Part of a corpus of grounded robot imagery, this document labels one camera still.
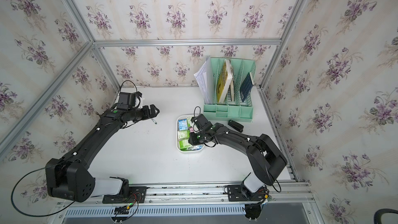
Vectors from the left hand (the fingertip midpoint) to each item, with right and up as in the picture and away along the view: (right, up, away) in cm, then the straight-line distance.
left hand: (154, 112), depth 82 cm
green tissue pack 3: (+16, -18, +1) cm, 24 cm away
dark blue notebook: (+57, +16, +23) cm, 64 cm away
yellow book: (+40, +18, +11) cm, 46 cm away
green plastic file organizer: (+43, 0, +16) cm, 46 cm away
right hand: (+20, -16, +2) cm, 26 cm away
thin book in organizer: (+47, +14, +19) cm, 52 cm away
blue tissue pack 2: (+23, -20, +3) cm, 31 cm away
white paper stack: (+27, +21, +7) cm, 35 cm away
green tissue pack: (+18, -7, +10) cm, 22 cm away
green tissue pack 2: (+15, -13, +6) cm, 21 cm away
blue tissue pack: (+15, -8, +10) cm, 20 cm away
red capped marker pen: (-4, -7, +16) cm, 18 cm away
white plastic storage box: (+12, -4, +13) cm, 18 cm away
